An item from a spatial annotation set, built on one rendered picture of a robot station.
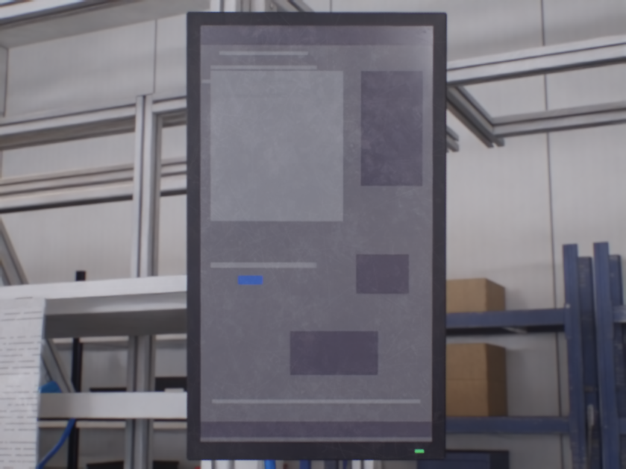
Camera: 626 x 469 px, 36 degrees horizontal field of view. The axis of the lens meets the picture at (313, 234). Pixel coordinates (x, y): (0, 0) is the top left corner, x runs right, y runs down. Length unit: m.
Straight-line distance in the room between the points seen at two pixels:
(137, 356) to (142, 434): 0.17
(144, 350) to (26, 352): 0.60
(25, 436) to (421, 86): 0.83
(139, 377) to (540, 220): 2.98
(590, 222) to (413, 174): 3.65
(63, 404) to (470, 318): 2.84
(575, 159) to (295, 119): 3.76
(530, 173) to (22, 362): 3.57
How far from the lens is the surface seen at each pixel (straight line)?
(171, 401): 1.53
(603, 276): 4.17
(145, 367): 2.13
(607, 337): 4.14
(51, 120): 2.40
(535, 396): 4.69
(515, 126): 2.40
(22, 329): 1.58
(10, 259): 2.67
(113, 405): 1.59
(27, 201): 3.05
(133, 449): 2.16
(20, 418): 1.57
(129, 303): 1.59
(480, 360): 4.27
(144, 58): 5.98
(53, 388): 2.81
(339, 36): 1.11
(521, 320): 4.21
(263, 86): 1.10
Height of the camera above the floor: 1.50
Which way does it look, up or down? 10 degrees up
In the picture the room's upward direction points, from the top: straight up
